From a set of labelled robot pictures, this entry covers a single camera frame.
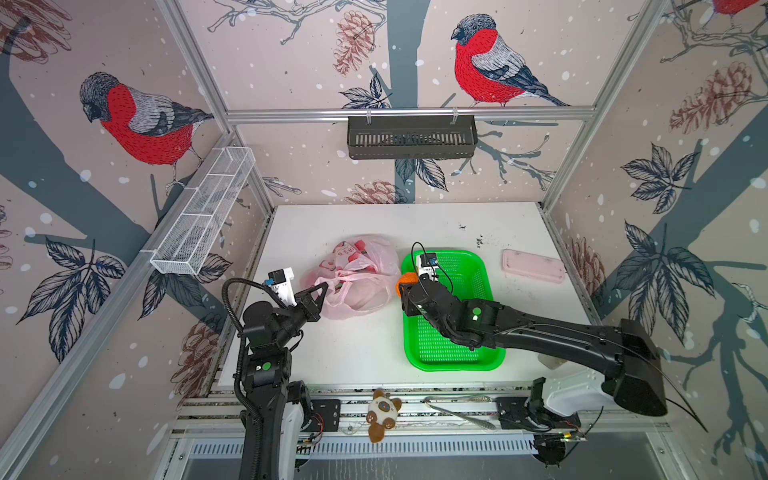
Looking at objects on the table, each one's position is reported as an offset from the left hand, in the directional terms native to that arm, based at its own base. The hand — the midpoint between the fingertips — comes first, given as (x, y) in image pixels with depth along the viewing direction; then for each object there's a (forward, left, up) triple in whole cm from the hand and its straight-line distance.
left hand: (325, 287), depth 73 cm
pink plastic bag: (+9, -8, -8) cm, 14 cm away
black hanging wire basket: (+56, -24, +7) cm, 62 cm away
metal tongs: (-21, -39, -23) cm, 50 cm away
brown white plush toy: (-24, -14, -19) cm, 34 cm away
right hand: (+1, -20, -3) cm, 20 cm away
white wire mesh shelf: (+19, +33, +8) cm, 39 cm away
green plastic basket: (+14, -42, -18) cm, 48 cm away
